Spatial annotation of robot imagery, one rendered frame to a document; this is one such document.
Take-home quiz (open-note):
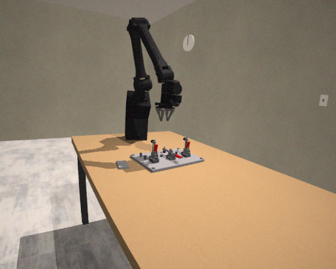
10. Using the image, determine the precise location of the grey toggle clamp with red handle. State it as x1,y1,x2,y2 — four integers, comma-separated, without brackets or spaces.
182,137,191,157

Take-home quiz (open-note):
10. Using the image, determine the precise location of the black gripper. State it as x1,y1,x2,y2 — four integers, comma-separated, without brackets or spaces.
155,103,175,121

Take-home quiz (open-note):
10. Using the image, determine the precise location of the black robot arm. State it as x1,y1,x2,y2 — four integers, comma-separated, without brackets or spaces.
127,17,182,107

